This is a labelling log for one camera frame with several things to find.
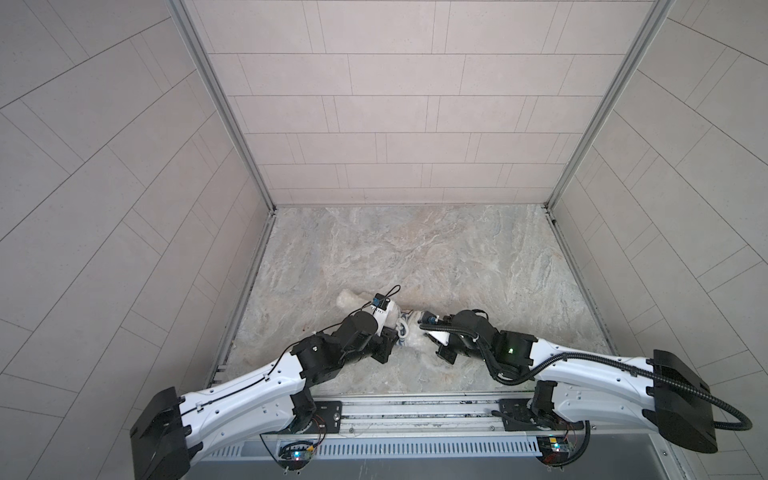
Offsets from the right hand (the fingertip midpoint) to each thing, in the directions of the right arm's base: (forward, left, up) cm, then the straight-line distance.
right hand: (423, 336), depth 76 cm
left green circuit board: (-22, +31, -6) cm, 39 cm away
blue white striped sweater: (0, +5, +5) cm, 7 cm away
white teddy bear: (+8, +18, +5) cm, 21 cm away
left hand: (0, +5, +1) cm, 5 cm away
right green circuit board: (-24, -28, -10) cm, 39 cm away
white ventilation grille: (-22, +11, -9) cm, 26 cm away
